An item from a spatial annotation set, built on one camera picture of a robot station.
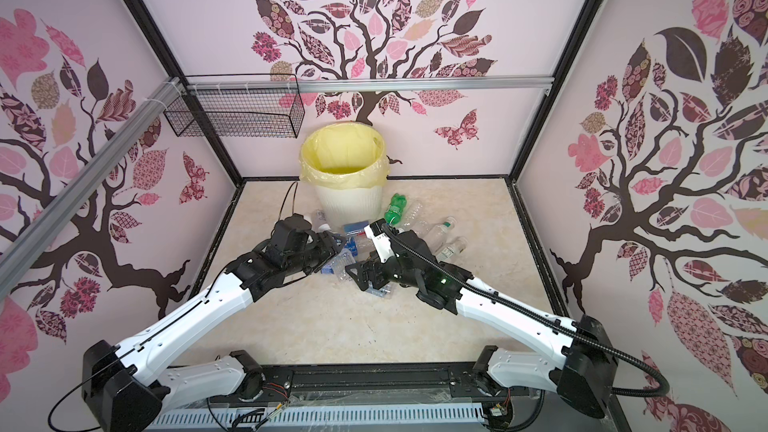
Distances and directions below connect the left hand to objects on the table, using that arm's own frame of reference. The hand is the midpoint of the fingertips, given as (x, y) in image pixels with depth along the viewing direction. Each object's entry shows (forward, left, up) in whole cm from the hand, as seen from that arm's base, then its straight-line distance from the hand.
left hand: (343, 250), depth 76 cm
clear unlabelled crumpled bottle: (+23, -21, -16) cm, 35 cm away
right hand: (-4, -5, +3) cm, 7 cm away
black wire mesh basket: (+46, +37, +13) cm, 61 cm away
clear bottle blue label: (-5, 0, +2) cm, 5 cm away
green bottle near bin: (+24, -14, -16) cm, 32 cm away
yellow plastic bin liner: (+42, +4, -4) cm, 43 cm away
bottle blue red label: (+18, 0, -17) cm, 25 cm away
